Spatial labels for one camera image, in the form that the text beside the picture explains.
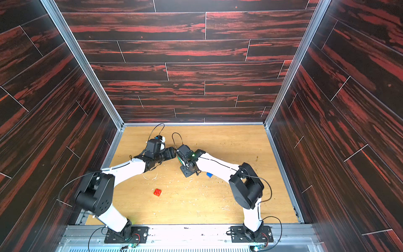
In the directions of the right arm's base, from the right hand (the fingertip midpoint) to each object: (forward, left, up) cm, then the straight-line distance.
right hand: (191, 167), depth 90 cm
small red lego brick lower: (-14, +18, -5) cm, 23 cm away
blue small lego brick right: (-2, -11, -6) cm, 12 cm away
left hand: (+9, +11, +3) cm, 14 cm away
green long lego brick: (+7, +8, -5) cm, 12 cm away
